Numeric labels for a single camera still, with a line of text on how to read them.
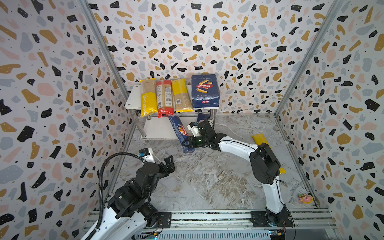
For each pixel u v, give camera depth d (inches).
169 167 24.3
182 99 30.7
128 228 22.4
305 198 30.5
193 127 32.8
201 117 43.2
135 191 19.4
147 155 23.0
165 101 30.0
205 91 30.1
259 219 29.2
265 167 20.8
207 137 28.8
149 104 29.9
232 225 28.8
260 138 41.9
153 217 25.3
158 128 42.2
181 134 34.5
